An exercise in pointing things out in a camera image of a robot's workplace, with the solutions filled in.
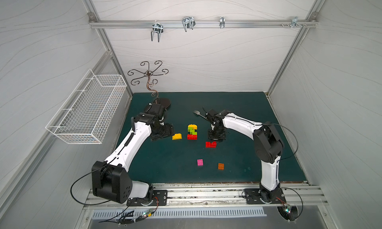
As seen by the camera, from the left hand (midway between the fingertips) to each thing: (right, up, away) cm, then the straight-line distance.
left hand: (167, 135), depth 81 cm
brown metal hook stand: (-10, +19, +38) cm, 44 cm away
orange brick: (+30, -18, +2) cm, 35 cm away
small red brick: (+13, -4, +12) cm, 19 cm away
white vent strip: (-15, -36, -10) cm, 41 cm away
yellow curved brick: (+3, -4, +15) cm, 16 cm away
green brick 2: (+14, -1, +15) cm, 21 cm away
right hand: (+26, -6, +10) cm, 28 cm away
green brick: (+13, 0, +16) cm, 20 cm away
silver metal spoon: (+17, +11, +27) cm, 34 cm away
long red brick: (+25, -8, +10) cm, 28 cm away
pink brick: (+18, -17, +4) cm, 25 cm away
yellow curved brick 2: (+15, +2, +18) cm, 23 cm away
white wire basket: (-36, +12, -12) cm, 40 cm away
